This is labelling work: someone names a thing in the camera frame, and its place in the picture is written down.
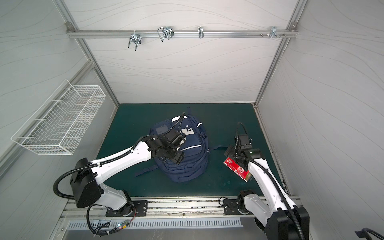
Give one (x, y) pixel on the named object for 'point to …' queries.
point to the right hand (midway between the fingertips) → (236, 152)
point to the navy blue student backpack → (194, 166)
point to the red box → (238, 170)
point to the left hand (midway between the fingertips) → (180, 153)
